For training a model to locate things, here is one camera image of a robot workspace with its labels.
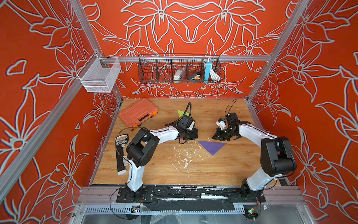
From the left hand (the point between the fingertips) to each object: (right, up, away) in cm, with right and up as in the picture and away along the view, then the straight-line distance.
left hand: (199, 136), depth 91 cm
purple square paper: (+9, -8, +1) cm, 12 cm away
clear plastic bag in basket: (-14, +41, +1) cm, 44 cm away
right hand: (+7, 0, -1) cm, 7 cm away
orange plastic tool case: (-48, +13, +12) cm, 52 cm away
